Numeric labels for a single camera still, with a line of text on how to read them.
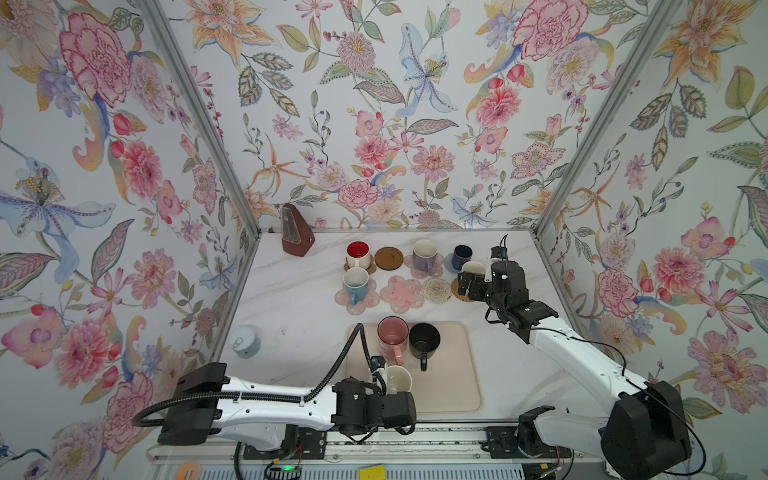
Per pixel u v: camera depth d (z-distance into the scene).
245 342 0.86
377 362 0.69
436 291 1.04
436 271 1.08
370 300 1.01
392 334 0.88
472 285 0.76
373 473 0.68
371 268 1.09
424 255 1.07
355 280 1.01
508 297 0.63
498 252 0.72
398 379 0.78
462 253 1.04
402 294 1.04
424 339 0.84
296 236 1.10
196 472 0.71
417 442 0.76
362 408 0.52
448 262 1.10
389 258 1.12
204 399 0.46
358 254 1.07
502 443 0.73
